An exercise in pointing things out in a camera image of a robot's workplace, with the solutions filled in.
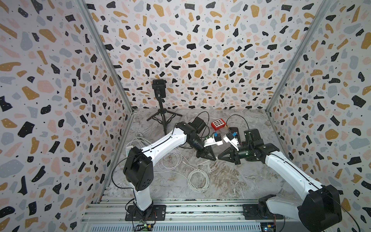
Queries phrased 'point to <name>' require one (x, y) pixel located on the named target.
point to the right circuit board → (267, 226)
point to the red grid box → (218, 124)
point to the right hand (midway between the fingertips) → (220, 158)
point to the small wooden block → (227, 126)
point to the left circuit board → (146, 227)
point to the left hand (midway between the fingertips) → (215, 158)
